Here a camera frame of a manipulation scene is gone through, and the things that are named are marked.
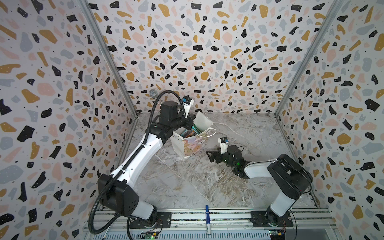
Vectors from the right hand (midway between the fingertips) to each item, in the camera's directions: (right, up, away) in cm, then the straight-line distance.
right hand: (210, 147), depth 90 cm
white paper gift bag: (-13, +2, -8) cm, 15 cm away
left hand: (-8, +20, -16) cm, 26 cm away
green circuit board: (-29, -39, -20) cm, 52 cm away
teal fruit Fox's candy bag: (-14, +8, +3) cm, 17 cm away
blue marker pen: (-2, -33, -17) cm, 37 cm away
